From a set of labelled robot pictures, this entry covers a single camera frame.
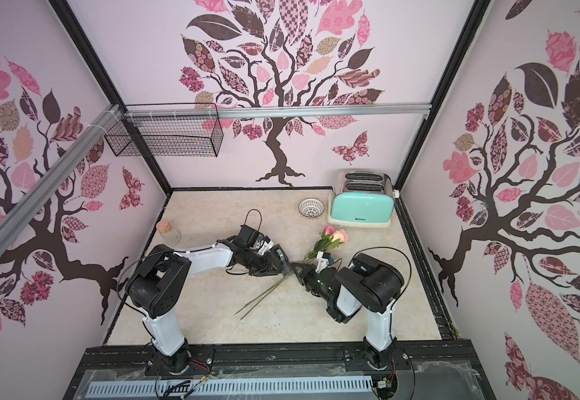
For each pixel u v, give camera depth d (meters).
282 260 0.90
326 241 0.92
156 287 0.49
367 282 0.51
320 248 0.90
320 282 0.71
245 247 0.76
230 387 0.70
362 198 0.95
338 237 0.90
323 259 0.85
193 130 0.95
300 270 0.85
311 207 1.10
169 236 0.95
